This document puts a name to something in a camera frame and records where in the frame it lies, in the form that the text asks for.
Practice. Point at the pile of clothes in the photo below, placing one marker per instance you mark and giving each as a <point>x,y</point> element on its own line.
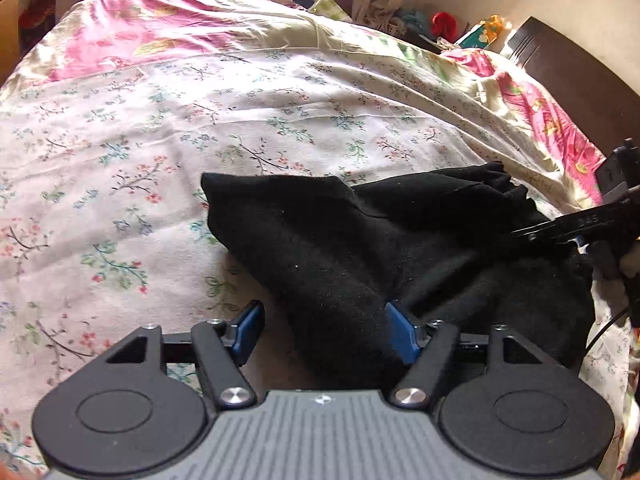
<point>405,20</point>

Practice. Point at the wooden cabinet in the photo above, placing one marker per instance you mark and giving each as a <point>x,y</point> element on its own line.
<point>10,25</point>

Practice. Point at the black pants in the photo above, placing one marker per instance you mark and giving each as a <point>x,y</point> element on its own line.
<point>325,260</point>

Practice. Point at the dark wooden headboard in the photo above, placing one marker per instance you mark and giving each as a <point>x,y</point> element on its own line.
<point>575,90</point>

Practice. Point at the white floral bed sheet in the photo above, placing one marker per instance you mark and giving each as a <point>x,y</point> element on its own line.
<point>150,160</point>

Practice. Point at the person's right hand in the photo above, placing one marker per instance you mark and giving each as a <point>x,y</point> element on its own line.
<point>631,264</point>

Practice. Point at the yellow green bag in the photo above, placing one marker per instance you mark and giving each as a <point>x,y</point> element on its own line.
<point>482,32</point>

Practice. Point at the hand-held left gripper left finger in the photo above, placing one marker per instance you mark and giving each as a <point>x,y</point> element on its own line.
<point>247,332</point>

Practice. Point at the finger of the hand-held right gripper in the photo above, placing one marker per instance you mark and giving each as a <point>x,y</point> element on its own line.
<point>582,245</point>
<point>575,225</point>

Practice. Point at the green checked cloth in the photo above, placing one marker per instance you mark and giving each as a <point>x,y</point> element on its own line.
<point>327,6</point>

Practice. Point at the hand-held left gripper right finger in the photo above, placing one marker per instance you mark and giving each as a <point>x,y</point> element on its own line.
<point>402,335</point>

